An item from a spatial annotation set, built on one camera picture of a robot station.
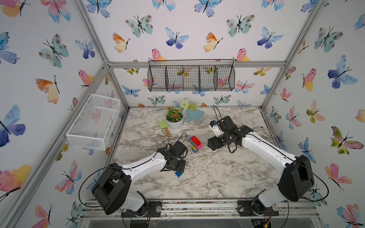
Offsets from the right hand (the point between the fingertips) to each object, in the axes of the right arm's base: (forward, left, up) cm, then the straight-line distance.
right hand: (215, 140), depth 84 cm
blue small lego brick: (0, +11, -14) cm, 18 cm away
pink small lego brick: (-2, +9, -5) cm, 10 cm away
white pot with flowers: (+17, +26, 0) cm, 31 cm away
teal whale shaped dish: (+32, +12, -14) cm, 37 cm away
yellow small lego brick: (-1, +11, -8) cm, 14 cm away
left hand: (-12, +19, -11) cm, 25 cm away
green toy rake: (+19, +34, -13) cm, 42 cm away
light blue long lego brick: (+2, +15, -4) cm, 15 cm away
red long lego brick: (+1, +11, -2) cm, 12 cm away
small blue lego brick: (-16, +20, -13) cm, 29 cm away
